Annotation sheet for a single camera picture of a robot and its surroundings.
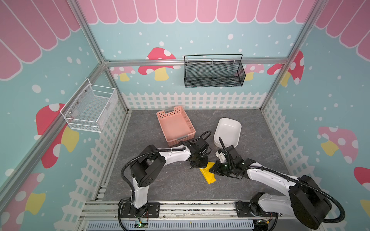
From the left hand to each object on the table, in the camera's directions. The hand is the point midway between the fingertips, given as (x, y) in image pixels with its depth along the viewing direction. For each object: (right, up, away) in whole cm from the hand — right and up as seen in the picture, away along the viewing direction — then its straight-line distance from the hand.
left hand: (205, 168), depth 88 cm
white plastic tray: (+20, +23, +20) cm, 36 cm away
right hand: (+1, +1, -5) cm, 5 cm away
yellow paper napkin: (+2, -3, -4) cm, 5 cm away
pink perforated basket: (-20, +26, +22) cm, 39 cm away
